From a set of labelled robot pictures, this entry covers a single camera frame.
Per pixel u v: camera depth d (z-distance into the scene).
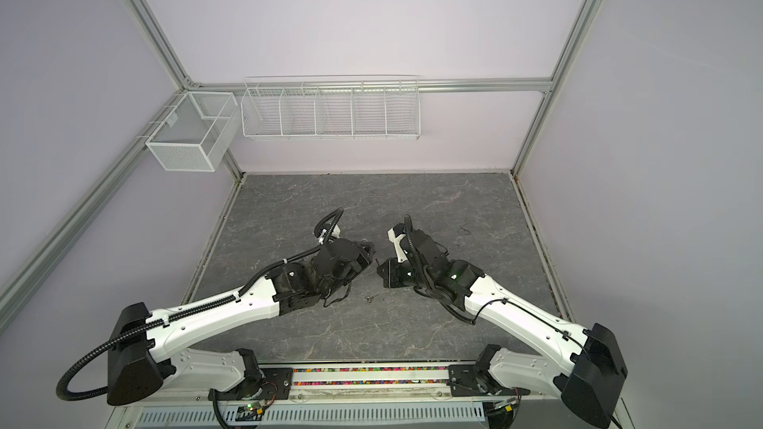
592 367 0.39
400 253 0.59
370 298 0.88
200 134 1.00
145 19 0.77
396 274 0.65
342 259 0.54
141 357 0.39
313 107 0.99
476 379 0.65
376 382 0.75
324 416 0.77
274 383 0.74
